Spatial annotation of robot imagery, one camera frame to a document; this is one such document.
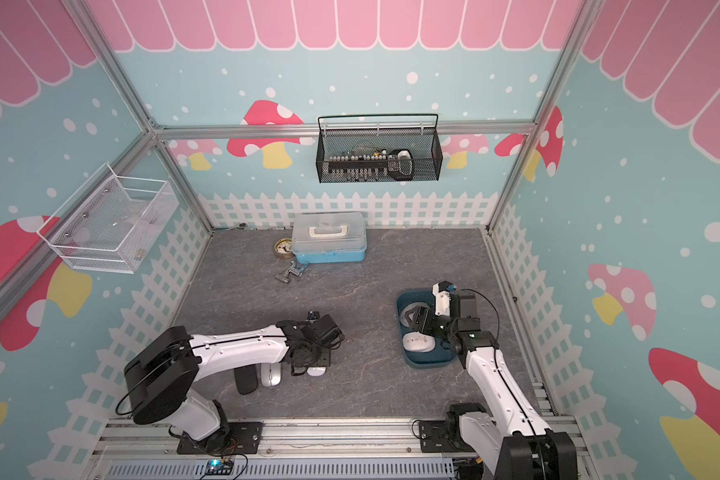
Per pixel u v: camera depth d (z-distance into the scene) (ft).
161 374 1.44
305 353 2.08
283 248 3.69
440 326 2.34
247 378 2.72
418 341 2.86
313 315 2.67
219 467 2.38
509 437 1.36
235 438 2.38
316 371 2.71
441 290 2.53
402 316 3.09
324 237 3.37
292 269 3.48
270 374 2.72
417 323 2.46
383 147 3.09
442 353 2.89
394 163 3.00
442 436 2.42
